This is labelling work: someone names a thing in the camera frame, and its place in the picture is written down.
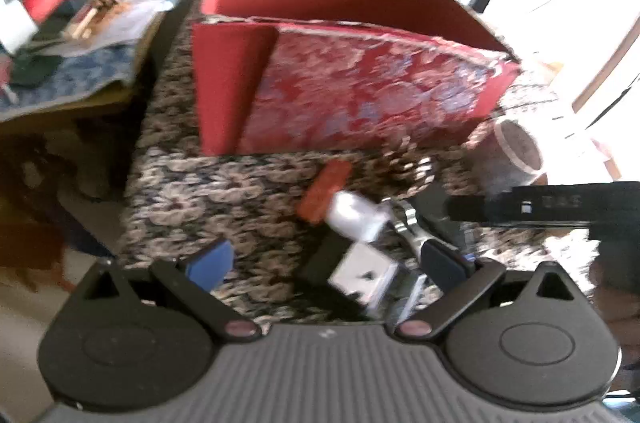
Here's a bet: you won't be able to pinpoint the red box with patterned lid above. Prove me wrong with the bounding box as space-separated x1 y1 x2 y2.
192 0 523 156

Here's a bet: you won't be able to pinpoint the pine cone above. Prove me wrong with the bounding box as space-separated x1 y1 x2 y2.
380 136 436 184

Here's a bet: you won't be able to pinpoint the floral patterned table cover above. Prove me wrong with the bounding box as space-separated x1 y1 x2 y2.
120 0 616 324

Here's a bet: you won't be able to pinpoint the person's right hand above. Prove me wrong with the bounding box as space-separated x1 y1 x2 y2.
590 260 640 396

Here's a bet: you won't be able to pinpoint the blue patterned cloth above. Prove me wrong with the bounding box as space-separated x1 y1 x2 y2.
0 43 156 124

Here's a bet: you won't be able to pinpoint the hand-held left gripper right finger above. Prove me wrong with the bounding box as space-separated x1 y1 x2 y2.
396 239 583 344

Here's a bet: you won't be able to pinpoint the white cube box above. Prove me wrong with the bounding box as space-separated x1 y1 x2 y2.
327 243 426 324

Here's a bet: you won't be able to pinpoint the wooden clips bundle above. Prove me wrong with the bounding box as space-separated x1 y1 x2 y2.
62 0 126 41

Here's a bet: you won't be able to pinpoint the black cable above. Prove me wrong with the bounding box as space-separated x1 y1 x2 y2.
585 73 640 129

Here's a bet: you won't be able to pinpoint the white paper sheet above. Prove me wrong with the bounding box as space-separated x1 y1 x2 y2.
75 0 173 54

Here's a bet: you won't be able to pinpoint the cardboard tape roll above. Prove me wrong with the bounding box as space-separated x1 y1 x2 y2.
470 118 546 196

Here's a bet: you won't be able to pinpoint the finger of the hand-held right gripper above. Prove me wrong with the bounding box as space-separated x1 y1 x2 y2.
446 193 511 224

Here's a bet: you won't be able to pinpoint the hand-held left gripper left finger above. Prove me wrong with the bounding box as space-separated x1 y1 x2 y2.
80 239 261 344

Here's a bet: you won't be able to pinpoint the black rectangular block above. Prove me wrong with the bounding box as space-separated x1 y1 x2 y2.
299 233 351 286

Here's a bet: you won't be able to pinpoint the small metal scissors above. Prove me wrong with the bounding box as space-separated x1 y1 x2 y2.
382 197 431 256

